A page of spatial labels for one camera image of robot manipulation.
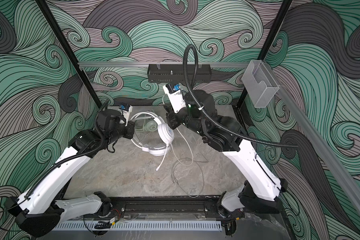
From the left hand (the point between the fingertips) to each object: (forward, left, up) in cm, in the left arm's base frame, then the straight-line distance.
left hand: (134, 122), depth 69 cm
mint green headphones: (+18, -1, -25) cm, 30 cm away
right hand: (-5, -16, +17) cm, 24 cm away
